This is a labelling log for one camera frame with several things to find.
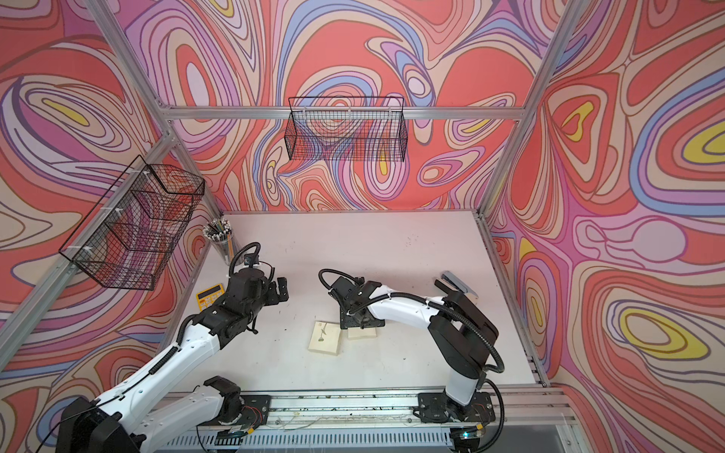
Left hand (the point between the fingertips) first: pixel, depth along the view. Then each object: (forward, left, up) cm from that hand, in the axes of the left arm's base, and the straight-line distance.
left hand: (276, 282), depth 82 cm
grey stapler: (+7, -58, -12) cm, 59 cm away
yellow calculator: (+2, +27, -13) cm, 30 cm away
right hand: (-9, -25, -13) cm, 29 cm away
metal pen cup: (+18, +23, +2) cm, 29 cm away
